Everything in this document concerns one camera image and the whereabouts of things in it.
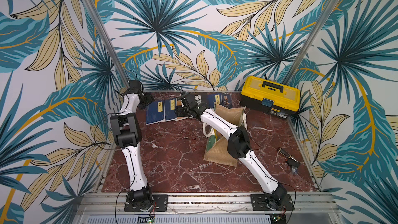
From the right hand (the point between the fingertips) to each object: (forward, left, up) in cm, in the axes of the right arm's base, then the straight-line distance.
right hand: (178, 109), depth 98 cm
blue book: (+2, +16, -6) cm, 17 cm away
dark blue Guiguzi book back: (+14, -34, -8) cm, 37 cm away
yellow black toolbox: (+3, -59, +6) cm, 60 cm away
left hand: (+8, +19, -1) cm, 21 cm away
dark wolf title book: (+16, -14, -7) cm, 22 cm away
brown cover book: (-2, 0, -7) cm, 7 cm away
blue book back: (+6, +6, -7) cm, 11 cm away
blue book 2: (+16, -23, -10) cm, 30 cm away
